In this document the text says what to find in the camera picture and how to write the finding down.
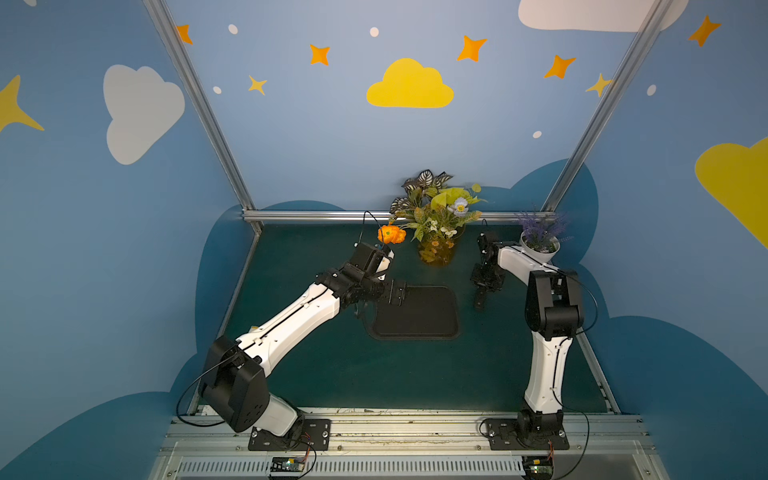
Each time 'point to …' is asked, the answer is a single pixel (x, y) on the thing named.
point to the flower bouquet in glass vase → (432, 215)
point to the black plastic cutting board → (431, 313)
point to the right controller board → (538, 467)
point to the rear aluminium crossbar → (387, 213)
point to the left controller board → (287, 464)
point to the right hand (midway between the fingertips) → (483, 283)
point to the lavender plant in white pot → (540, 238)
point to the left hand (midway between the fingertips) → (395, 285)
